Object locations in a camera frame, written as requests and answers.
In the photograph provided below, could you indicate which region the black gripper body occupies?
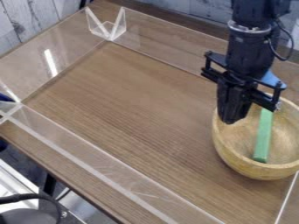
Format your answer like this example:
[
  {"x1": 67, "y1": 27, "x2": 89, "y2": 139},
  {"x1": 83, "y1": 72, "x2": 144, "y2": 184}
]
[{"x1": 200, "y1": 20, "x2": 285, "y2": 111}]

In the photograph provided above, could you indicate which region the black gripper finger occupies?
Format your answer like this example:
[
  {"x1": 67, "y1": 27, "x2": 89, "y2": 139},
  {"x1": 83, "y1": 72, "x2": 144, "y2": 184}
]
[
  {"x1": 232, "y1": 87, "x2": 252, "y2": 122},
  {"x1": 217, "y1": 80, "x2": 238, "y2": 123}
]

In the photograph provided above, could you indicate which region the green rectangular block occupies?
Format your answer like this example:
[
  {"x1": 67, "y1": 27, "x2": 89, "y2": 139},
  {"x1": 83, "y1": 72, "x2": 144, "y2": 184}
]
[{"x1": 252, "y1": 109, "x2": 273, "y2": 163}]

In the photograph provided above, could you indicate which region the brown wooden bowl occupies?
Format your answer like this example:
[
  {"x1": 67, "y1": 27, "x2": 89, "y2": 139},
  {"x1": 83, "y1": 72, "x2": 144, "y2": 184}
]
[{"x1": 210, "y1": 98, "x2": 299, "y2": 180}]

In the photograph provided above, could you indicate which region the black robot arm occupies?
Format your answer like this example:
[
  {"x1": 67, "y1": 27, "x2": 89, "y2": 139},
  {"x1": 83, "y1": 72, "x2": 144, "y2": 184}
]
[{"x1": 201, "y1": 0, "x2": 292, "y2": 124}]

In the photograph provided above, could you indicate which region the black table leg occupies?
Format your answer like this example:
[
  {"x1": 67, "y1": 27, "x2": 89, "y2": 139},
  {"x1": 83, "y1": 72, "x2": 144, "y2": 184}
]
[{"x1": 42, "y1": 174, "x2": 57, "y2": 196}]

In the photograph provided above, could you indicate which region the clear acrylic corner bracket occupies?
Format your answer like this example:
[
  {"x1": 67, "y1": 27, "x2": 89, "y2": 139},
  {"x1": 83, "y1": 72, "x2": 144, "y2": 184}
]
[{"x1": 85, "y1": 7, "x2": 126, "y2": 42}]

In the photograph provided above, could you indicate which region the clear acrylic front wall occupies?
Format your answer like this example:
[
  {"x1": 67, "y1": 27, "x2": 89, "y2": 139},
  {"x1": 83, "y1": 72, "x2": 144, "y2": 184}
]
[{"x1": 0, "y1": 102, "x2": 222, "y2": 224}]

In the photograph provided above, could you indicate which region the black cable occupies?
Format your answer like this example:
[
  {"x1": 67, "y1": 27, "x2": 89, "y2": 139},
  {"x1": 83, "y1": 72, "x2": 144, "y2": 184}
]
[{"x1": 0, "y1": 192, "x2": 62, "y2": 224}]

